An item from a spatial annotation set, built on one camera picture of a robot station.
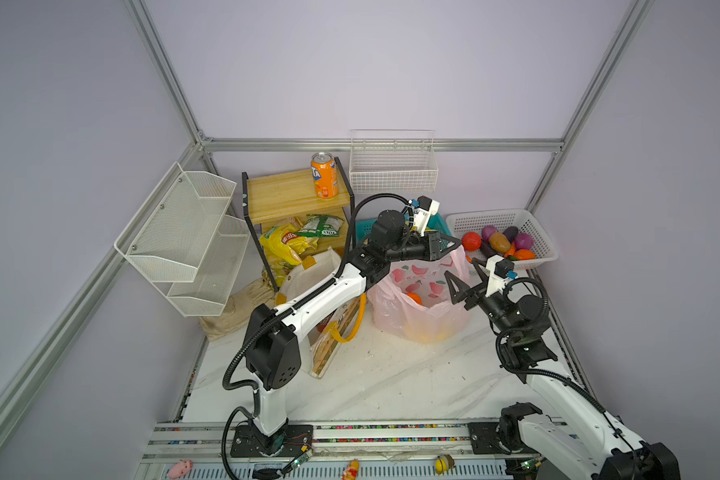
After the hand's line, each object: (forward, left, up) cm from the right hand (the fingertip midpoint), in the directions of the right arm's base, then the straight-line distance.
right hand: (460, 266), depth 72 cm
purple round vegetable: (+30, -33, -23) cm, 50 cm away
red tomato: (+30, -14, -23) cm, 40 cm away
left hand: (+1, +1, +7) cm, 7 cm away
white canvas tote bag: (-16, +34, -12) cm, 39 cm away
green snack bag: (+20, +38, -5) cm, 43 cm away
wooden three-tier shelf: (+21, +46, +5) cm, 51 cm away
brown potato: (+29, -25, -22) cm, 44 cm away
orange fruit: (+7, +7, -25) cm, 27 cm away
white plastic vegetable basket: (+39, -12, -23) cm, 47 cm away
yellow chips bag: (+11, +47, -4) cm, 49 cm away
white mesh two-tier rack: (+6, +71, +2) cm, 71 cm away
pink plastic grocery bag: (-5, +12, -8) cm, 15 cm away
